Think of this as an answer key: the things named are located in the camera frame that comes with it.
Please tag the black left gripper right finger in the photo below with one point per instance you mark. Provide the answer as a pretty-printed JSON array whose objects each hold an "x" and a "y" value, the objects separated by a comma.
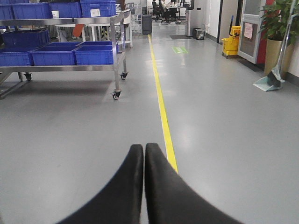
[{"x": 168, "y": 193}]

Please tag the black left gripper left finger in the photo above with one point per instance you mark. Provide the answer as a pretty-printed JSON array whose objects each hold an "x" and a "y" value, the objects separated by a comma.
[{"x": 121, "y": 193}]

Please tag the steel rack on castors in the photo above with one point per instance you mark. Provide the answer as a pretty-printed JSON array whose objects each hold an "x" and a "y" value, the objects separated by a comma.
[{"x": 58, "y": 68}]

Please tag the row of blue bins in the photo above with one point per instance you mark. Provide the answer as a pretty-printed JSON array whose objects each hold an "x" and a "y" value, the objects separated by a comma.
[{"x": 53, "y": 57}]

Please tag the dark floor mat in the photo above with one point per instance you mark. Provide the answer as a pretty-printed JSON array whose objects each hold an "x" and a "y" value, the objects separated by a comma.
[{"x": 177, "y": 37}]

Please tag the yellow mop bucket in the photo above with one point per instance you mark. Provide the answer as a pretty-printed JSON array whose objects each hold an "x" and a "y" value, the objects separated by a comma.
[{"x": 230, "y": 46}]

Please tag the dark grey bin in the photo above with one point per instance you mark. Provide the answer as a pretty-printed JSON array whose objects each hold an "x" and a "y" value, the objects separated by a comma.
[{"x": 146, "y": 24}]

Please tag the potted plant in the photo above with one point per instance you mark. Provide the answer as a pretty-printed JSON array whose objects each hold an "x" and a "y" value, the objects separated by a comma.
[{"x": 273, "y": 56}]

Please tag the steel column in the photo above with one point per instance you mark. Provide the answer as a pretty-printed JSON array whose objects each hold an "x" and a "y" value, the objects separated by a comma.
[{"x": 196, "y": 16}]

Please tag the black office chair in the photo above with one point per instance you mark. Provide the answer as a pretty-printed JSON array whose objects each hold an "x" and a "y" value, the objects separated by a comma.
[{"x": 158, "y": 11}]

